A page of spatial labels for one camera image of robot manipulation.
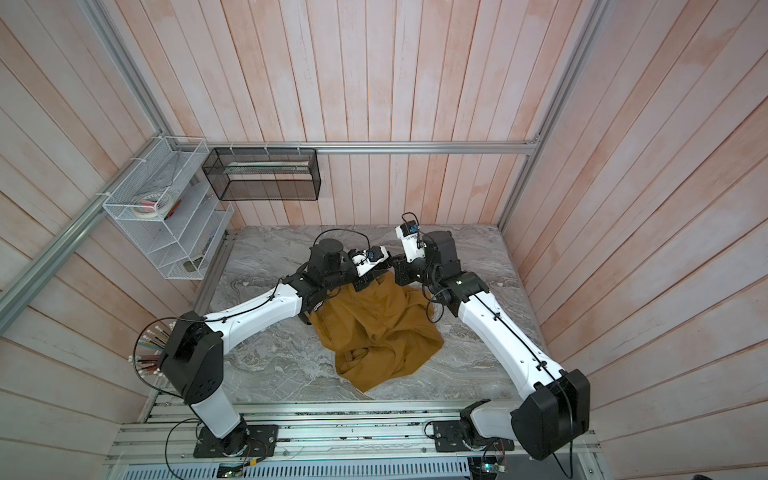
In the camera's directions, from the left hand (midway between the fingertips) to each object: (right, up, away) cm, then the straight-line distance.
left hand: (381, 264), depth 82 cm
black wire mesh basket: (-39, +30, +15) cm, 51 cm away
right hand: (+3, +2, -4) cm, 5 cm away
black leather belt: (-16, -8, -19) cm, 26 cm away
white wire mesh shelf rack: (-55, +11, -2) cm, 57 cm away
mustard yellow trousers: (0, -18, -4) cm, 19 cm away
